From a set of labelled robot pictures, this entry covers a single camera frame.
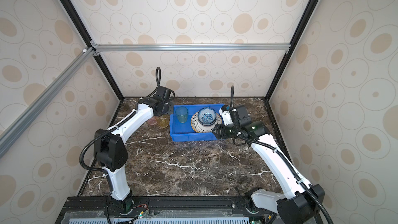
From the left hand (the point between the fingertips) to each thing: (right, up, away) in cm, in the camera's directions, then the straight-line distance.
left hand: (172, 105), depth 90 cm
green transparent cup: (+4, -4, +14) cm, 15 cm away
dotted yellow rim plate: (+16, -15, +8) cm, 23 cm away
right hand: (+25, -13, -15) cm, 32 cm away
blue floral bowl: (+21, -7, +9) cm, 24 cm away
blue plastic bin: (+6, -17, +11) cm, 21 cm away
